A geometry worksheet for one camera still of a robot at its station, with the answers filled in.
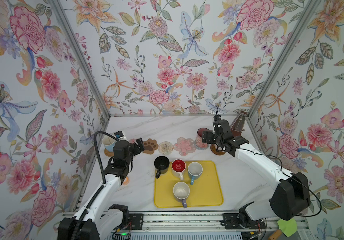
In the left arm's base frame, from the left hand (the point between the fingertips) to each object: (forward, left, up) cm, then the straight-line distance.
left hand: (138, 141), depth 82 cm
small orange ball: (-15, +8, -18) cm, 25 cm away
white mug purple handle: (-21, -23, -18) cm, 36 cm away
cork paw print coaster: (+10, -4, -19) cm, 22 cm away
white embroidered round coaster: (+7, -14, -18) cm, 24 cm away
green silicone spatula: (-39, -75, -20) cm, 87 cm away
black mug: (-7, -12, -14) cm, 20 cm away
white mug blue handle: (-10, -32, -15) cm, 37 cm away
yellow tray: (-21, -38, -19) cm, 48 cm away
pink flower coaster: (+9, -28, -20) cm, 35 cm away
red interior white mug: (-7, -23, -17) cm, 29 cm away
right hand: (+5, -40, 0) cm, 41 cm away
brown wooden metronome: (+19, -63, -7) cm, 67 cm away
